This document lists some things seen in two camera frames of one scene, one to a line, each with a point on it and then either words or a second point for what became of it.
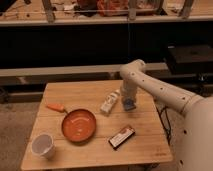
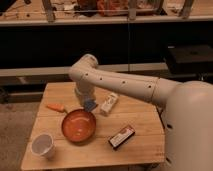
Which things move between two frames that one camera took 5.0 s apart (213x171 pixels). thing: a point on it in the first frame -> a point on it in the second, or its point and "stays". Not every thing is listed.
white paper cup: x=43 y=145 stays
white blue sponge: x=129 y=104 -> x=90 y=105
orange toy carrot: x=56 y=106 stays
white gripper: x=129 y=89 -> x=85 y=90
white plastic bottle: x=109 y=102 stays
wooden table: x=91 y=129 stays
